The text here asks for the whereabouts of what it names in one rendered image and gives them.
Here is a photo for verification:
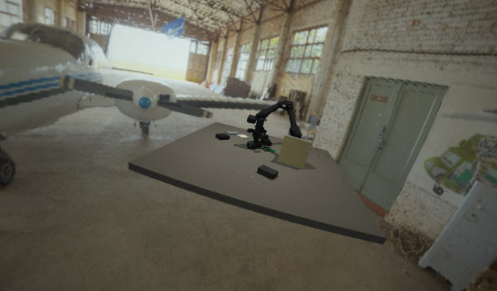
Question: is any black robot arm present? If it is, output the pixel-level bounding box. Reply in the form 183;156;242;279
247;100;302;138

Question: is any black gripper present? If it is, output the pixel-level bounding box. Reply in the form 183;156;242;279
247;125;269;143

